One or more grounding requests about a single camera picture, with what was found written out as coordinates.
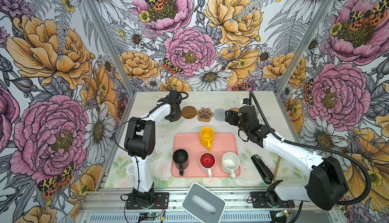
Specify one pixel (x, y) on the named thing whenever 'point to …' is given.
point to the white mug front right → (230, 162)
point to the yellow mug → (206, 136)
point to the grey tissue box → (205, 206)
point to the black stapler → (264, 171)
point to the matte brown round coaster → (189, 112)
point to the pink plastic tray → (223, 143)
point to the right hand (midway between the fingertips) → (230, 117)
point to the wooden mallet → (277, 168)
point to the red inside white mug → (207, 161)
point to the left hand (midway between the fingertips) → (174, 118)
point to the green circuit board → (149, 214)
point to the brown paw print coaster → (204, 115)
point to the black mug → (181, 159)
